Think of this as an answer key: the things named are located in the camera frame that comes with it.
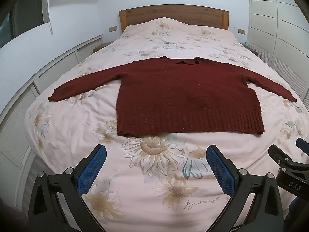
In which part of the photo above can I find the wooden headboard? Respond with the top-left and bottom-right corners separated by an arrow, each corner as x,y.
118,4 -> 229,33

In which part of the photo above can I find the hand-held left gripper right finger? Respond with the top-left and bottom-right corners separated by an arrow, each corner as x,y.
206,145 -> 284,232

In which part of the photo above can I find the wooden nightstand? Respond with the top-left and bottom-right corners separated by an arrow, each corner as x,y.
93,42 -> 112,53
242,42 -> 257,54

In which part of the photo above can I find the dark red knit sweater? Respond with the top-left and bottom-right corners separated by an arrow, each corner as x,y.
48,56 -> 298,138

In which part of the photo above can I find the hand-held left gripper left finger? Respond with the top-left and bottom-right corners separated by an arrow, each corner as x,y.
28,144 -> 107,232

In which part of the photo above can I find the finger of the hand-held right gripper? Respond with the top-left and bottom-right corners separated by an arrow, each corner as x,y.
268,144 -> 309,174
296,138 -> 309,152

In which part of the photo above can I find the white louvered wardrobe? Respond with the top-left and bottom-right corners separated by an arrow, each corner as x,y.
246,0 -> 309,103

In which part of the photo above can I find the bed with floral duvet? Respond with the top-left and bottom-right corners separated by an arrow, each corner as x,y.
28,17 -> 309,232

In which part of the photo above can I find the dark window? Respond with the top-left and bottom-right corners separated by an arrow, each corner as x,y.
0,0 -> 50,47

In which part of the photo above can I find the low white louvered cabinet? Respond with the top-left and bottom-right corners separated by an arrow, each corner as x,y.
0,35 -> 103,174

